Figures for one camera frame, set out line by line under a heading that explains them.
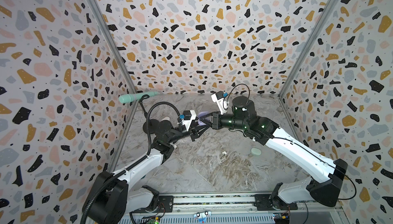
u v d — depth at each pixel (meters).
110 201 0.39
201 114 0.65
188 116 0.59
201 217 0.69
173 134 0.58
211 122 0.60
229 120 0.56
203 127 0.65
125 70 1.04
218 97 0.58
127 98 0.74
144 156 0.53
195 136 0.64
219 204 0.76
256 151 0.88
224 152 0.90
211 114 0.59
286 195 0.62
